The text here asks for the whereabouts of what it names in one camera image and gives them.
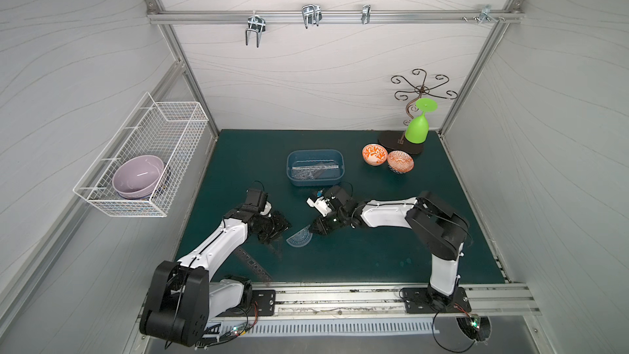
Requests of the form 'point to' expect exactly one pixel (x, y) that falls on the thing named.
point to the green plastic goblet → (418, 129)
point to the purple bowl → (138, 177)
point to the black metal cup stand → (395, 141)
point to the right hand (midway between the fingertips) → (317, 228)
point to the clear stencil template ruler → (307, 172)
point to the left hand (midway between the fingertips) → (289, 222)
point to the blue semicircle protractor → (300, 238)
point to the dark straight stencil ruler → (254, 265)
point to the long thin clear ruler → (315, 167)
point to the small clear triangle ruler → (277, 248)
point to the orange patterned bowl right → (400, 161)
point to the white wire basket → (168, 129)
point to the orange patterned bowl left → (374, 154)
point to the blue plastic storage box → (329, 177)
